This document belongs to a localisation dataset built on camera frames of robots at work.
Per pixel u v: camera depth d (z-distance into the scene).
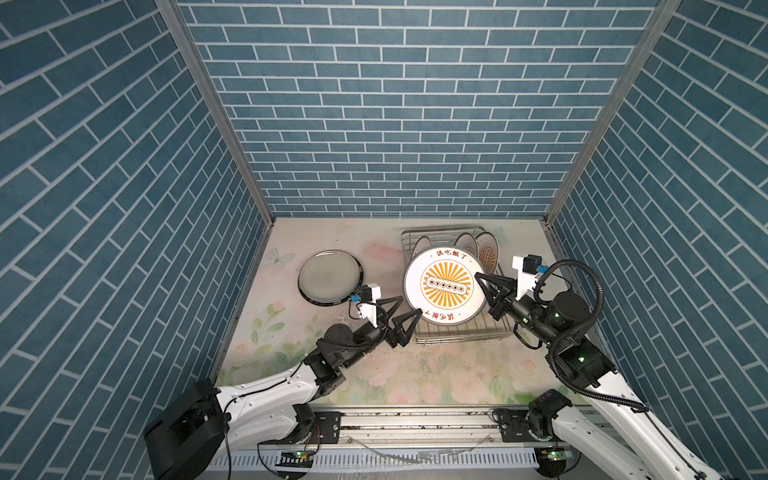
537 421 0.65
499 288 0.61
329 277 1.02
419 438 0.72
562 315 0.50
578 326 0.47
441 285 0.69
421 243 0.99
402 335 0.63
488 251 0.96
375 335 0.64
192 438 0.40
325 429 0.74
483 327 0.91
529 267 0.56
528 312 0.57
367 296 0.63
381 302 0.72
